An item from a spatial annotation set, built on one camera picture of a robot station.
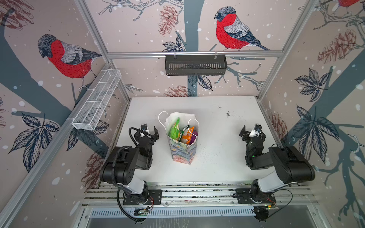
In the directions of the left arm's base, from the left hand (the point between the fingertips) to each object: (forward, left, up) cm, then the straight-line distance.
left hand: (149, 125), depth 90 cm
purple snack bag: (-16, -28, +13) cm, 35 cm away
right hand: (-1, -68, 0) cm, 68 cm away
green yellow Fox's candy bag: (-6, -22, +1) cm, 22 cm away
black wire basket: (+43, -31, +16) cm, 56 cm away
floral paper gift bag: (-19, -22, +1) cm, 30 cm away
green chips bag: (-10, -18, +8) cm, 22 cm away
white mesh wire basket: (+5, +27, +19) cm, 33 cm away
